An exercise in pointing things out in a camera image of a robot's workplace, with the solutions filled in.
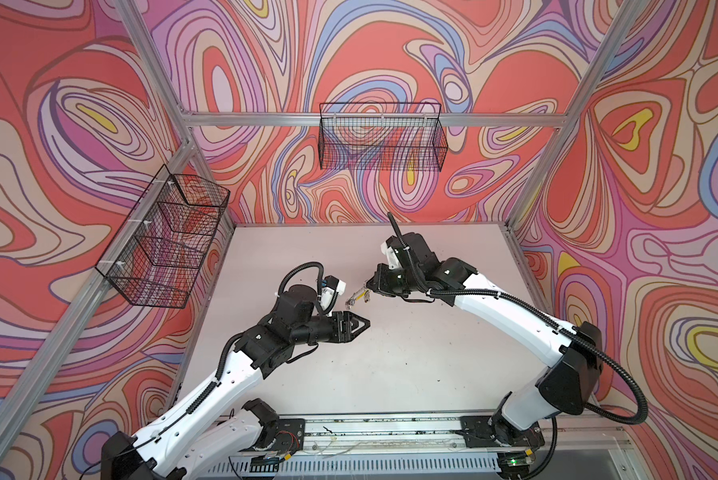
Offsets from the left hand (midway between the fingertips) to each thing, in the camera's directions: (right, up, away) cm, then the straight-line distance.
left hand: (369, 324), depth 68 cm
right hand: (+1, +7, +7) cm, 10 cm away
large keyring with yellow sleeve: (-1, +6, +8) cm, 11 cm away
